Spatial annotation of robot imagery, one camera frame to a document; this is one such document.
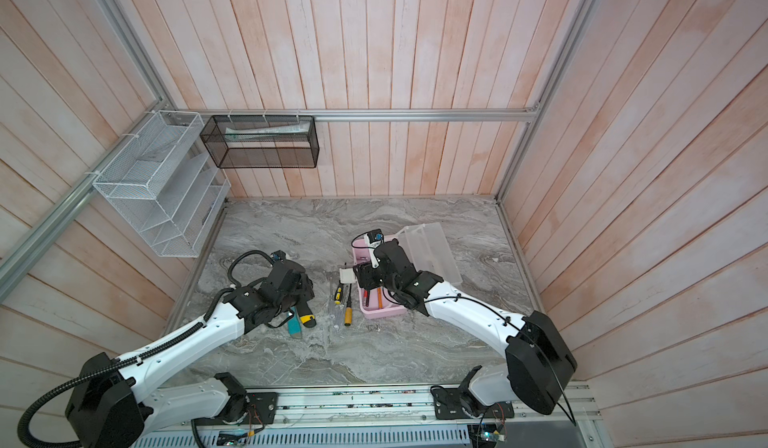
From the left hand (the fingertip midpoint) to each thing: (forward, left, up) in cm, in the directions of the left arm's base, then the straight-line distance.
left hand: (306, 291), depth 83 cm
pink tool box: (+13, -37, +1) cm, 39 cm away
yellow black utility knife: (-5, 0, -9) cm, 11 cm away
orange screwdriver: (+3, -21, -10) cm, 23 cm away
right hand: (+6, -16, +5) cm, 18 cm away
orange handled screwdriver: (-2, -11, -9) cm, 15 cm away
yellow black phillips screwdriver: (+4, -8, -9) cm, 13 cm away
